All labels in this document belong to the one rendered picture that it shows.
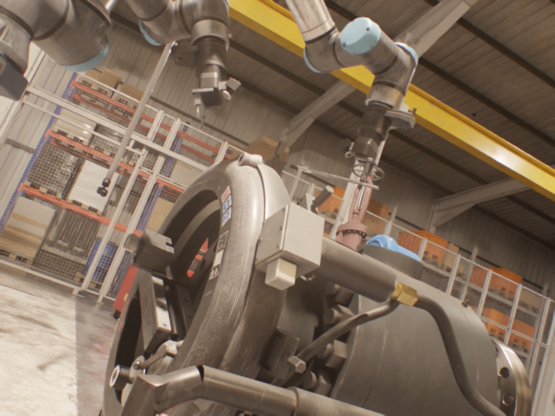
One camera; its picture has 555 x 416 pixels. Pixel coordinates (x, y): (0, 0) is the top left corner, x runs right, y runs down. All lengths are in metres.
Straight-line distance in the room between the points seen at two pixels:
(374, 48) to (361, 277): 0.56
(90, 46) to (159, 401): 1.25
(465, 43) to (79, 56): 11.11
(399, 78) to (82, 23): 0.84
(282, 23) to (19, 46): 8.47
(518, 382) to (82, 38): 1.58
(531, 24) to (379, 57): 10.49
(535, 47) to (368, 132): 10.97
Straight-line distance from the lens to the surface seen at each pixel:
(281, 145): 1.37
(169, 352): 1.10
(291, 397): 0.45
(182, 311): 1.28
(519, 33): 11.93
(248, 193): 1.08
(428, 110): 10.77
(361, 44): 1.27
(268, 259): 0.93
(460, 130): 11.18
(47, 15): 1.46
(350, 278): 1.00
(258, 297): 0.97
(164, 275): 1.37
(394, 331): 1.29
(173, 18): 1.35
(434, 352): 1.39
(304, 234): 0.93
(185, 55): 1.27
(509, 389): 1.76
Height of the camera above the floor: 0.62
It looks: 13 degrees up
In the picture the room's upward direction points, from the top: 20 degrees clockwise
